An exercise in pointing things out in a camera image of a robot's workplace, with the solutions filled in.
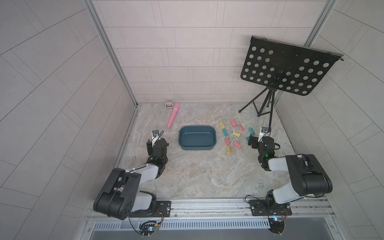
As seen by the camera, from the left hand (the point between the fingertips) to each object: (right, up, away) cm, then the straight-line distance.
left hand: (156, 136), depth 89 cm
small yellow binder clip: (+44, -9, +2) cm, 45 cm away
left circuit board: (+3, -38, -24) cm, 45 cm away
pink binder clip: (+50, +8, +16) cm, 53 cm away
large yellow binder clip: (+52, 0, +9) cm, 53 cm away
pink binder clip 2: (+55, +4, +12) cm, 56 cm away
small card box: (+3, +21, +23) cm, 31 cm away
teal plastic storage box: (+25, -2, +7) cm, 26 cm away
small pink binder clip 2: (+50, -6, +4) cm, 51 cm away
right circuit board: (+62, -38, -21) cm, 76 cm away
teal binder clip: (+44, +1, +10) cm, 45 cm away
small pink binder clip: (+44, -4, +5) cm, 44 cm away
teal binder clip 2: (+62, +2, +11) cm, 63 cm away
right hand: (+63, +1, +5) cm, 64 cm away
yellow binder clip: (+42, +6, +13) cm, 44 cm away
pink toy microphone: (+9, +18, +21) cm, 29 cm away
